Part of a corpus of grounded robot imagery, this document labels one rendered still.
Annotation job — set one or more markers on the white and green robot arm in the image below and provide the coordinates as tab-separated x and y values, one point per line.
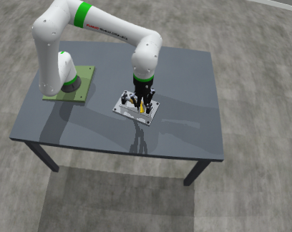
47	30

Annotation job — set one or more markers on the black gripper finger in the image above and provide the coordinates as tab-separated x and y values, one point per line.
147	99
137	105

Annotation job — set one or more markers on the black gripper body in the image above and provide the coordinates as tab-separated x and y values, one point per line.
139	92

